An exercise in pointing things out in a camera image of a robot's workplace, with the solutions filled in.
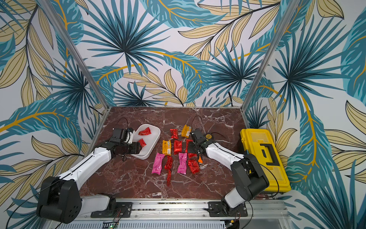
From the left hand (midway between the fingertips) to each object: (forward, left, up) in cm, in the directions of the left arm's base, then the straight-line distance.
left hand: (136, 149), depth 86 cm
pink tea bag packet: (-9, -28, -6) cm, 30 cm away
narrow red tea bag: (-1, -34, -7) cm, 35 cm away
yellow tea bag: (+19, -30, -6) cm, 36 cm away
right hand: (+4, -33, -3) cm, 33 cm away
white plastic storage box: (+11, -6, -7) cm, 15 cm away
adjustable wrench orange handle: (-3, -39, -7) cm, 40 cm away
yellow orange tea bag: (+5, -17, -5) cm, 19 cm away
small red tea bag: (-5, -20, -5) cm, 21 cm away
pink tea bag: (-9, -13, -6) cm, 17 cm away
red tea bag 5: (-7, -35, -7) cm, 36 cm away
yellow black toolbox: (+1, -71, +9) cm, 71 cm away
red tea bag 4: (+6, -24, -6) cm, 26 cm away
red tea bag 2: (+9, 0, -8) cm, 12 cm away
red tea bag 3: (+16, -22, -6) cm, 27 cm away
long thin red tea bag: (-14, -20, -6) cm, 25 cm away
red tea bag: (+17, -2, -6) cm, 18 cm away
